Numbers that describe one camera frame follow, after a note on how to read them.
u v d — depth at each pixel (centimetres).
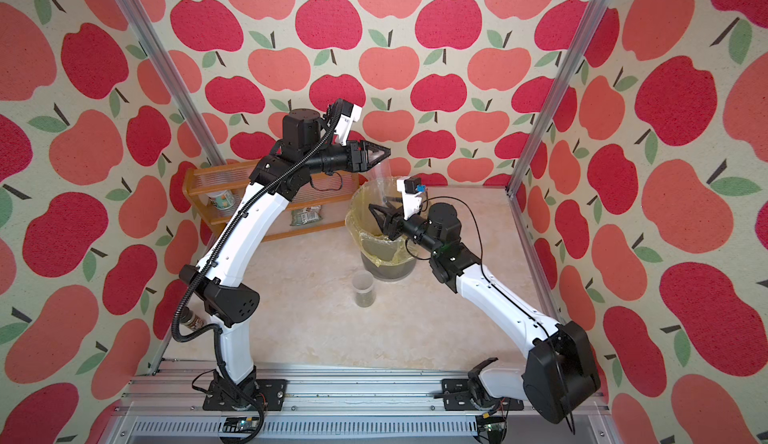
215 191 86
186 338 47
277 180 49
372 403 74
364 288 82
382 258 80
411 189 62
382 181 68
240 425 72
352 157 59
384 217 65
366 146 60
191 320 80
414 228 64
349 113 59
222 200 93
